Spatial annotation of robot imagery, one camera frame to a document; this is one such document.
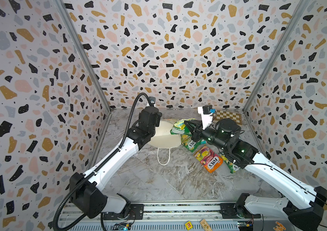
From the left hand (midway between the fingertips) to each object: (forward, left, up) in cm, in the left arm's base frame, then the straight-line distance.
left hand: (151, 110), depth 76 cm
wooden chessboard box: (+25, -50, -31) cm, 64 cm away
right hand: (-14, -17, +7) cm, 23 cm away
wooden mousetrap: (-48, -26, -31) cm, 63 cm away
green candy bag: (-3, -23, -30) cm, 38 cm away
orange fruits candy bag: (-15, -35, -30) cm, 48 cm away
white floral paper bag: (-5, -6, -21) cm, 23 cm away
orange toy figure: (-49, -63, -32) cm, 86 cm away
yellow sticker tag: (-47, -18, -30) cm, 59 cm away
